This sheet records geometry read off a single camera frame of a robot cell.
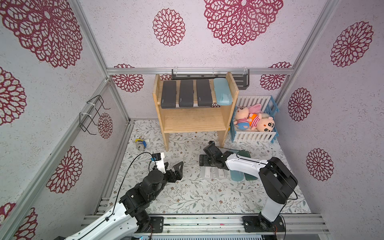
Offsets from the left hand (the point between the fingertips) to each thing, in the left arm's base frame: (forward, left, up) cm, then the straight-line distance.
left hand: (175, 164), depth 73 cm
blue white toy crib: (+54, -68, -13) cm, 88 cm away
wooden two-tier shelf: (+31, -11, 0) cm, 33 cm away
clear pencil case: (+4, -16, -18) cm, 25 cm away
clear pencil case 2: (+3, -25, -19) cm, 32 cm away
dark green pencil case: (+17, -43, -19) cm, 50 cm away
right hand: (+12, -18, -17) cm, 28 cm away
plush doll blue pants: (+37, -43, -10) cm, 58 cm away
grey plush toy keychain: (+23, +27, -16) cm, 39 cm away
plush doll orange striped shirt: (+36, -53, -10) cm, 65 cm away
